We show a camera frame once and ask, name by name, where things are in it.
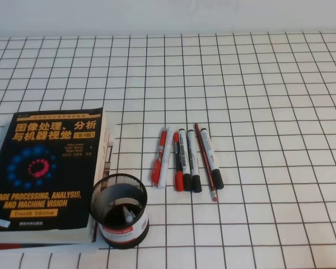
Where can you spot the silver grey pen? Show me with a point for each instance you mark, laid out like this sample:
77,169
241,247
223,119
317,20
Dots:
129,215

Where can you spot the red ballpoint pen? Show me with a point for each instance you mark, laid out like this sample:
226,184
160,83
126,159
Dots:
158,159

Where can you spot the white pen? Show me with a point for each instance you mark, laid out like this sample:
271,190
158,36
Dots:
166,158

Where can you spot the black mesh pen holder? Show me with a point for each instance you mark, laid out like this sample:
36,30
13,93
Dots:
109,195

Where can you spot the black capped whiteboard marker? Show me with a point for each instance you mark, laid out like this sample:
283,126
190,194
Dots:
187,179

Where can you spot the red capped marker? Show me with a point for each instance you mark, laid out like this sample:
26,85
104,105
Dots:
178,180

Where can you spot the red black pencil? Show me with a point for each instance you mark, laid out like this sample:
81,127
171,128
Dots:
206,163

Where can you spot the black image processing textbook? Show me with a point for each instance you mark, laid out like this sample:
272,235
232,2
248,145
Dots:
49,161

